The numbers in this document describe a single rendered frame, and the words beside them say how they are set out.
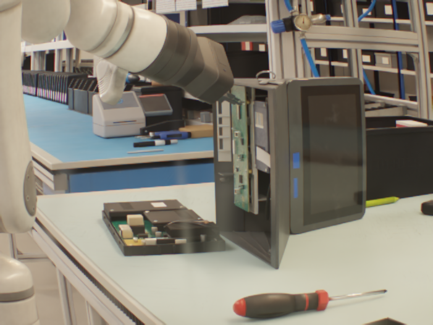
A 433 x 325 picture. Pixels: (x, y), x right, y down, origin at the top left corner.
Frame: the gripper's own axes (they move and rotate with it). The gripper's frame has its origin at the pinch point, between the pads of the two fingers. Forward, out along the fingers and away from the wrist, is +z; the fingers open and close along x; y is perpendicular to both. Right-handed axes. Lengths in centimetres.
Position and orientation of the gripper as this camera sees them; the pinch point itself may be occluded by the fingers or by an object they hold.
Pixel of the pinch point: (239, 102)
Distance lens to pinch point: 125.8
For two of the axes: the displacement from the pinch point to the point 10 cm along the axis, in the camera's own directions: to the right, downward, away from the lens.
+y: 6.7, -5.5, -5.0
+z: 7.1, 2.8, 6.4
